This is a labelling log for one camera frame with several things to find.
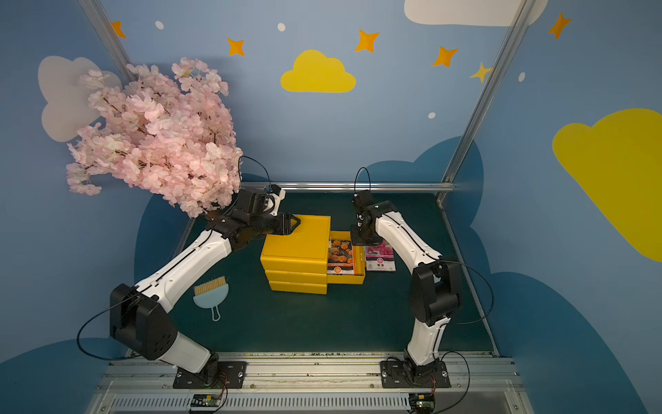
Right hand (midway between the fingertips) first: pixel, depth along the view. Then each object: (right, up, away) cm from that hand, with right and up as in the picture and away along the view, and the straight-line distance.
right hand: (365, 237), depth 91 cm
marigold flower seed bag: (-9, -7, 0) cm, 11 cm away
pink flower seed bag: (+7, -9, +10) cm, 15 cm away
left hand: (-24, +7, -8) cm, 26 cm away
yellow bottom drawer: (-18, -17, -5) cm, 25 cm away
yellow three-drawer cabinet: (-22, -7, -15) cm, 27 cm away
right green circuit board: (+15, -47, -18) cm, 52 cm away
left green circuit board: (-48, -45, -19) cm, 68 cm away
